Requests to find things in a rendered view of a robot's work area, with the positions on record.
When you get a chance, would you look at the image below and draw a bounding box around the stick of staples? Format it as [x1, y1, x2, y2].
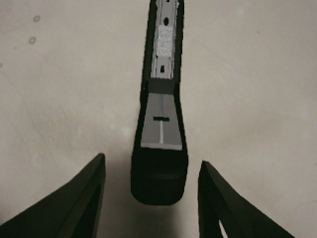
[157, 26, 172, 59]

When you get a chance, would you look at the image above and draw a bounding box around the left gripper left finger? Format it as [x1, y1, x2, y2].
[0, 153, 106, 238]

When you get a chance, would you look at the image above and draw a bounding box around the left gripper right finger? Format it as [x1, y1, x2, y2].
[197, 161, 295, 238]

